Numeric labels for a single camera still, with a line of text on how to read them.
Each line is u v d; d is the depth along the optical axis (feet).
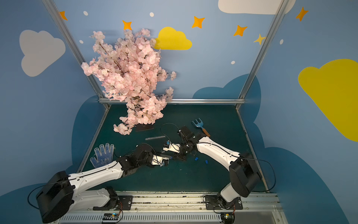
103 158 2.97
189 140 2.07
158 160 2.37
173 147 2.27
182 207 2.41
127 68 2.18
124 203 2.44
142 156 2.11
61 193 1.33
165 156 2.46
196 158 2.97
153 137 3.32
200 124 3.53
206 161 2.93
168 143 2.32
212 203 2.45
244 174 1.43
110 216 2.40
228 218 2.40
